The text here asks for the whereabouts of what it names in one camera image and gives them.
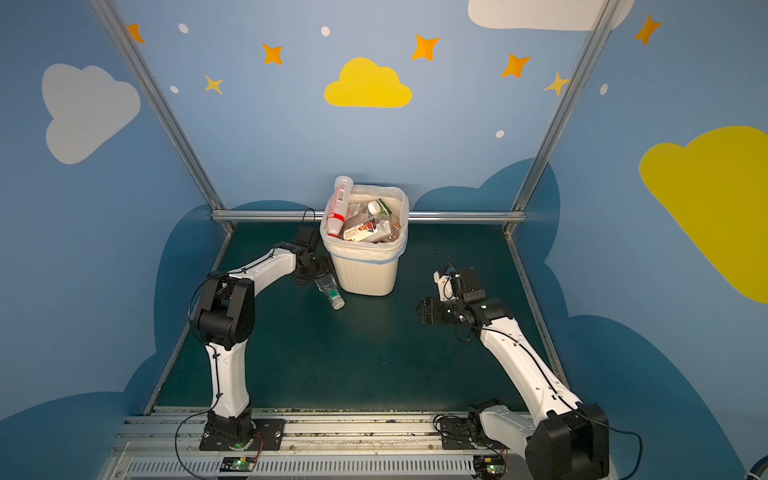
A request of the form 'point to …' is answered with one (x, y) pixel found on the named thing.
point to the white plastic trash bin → (369, 268)
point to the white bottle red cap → (342, 187)
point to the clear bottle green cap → (328, 285)
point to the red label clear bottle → (370, 231)
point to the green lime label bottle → (378, 207)
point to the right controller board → (488, 466)
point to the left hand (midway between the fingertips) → (328, 272)
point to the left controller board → (237, 464)
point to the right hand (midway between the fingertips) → (432, 306)
